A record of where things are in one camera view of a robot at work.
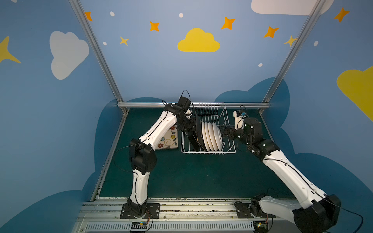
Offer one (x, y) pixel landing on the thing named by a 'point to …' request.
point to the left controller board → (139, 225)
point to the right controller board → (261, 226)
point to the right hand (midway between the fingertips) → (229, 124)
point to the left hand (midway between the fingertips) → (195, 127)
